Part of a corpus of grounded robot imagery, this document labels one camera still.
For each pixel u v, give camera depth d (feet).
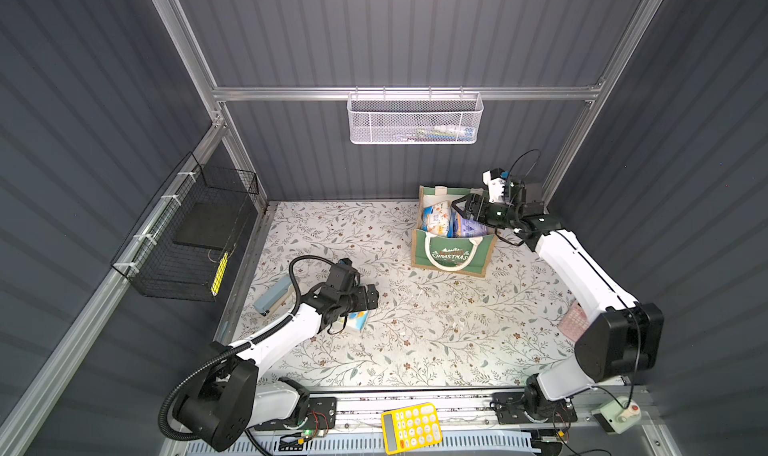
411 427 2.32
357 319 2.77
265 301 2.92
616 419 2.22
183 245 2.38
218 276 2.22
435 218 2.99
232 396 1.34
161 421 1.26
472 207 2.37
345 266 2.62
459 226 3.00
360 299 2.53
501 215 2.27
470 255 2.79
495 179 2.38
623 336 1.39
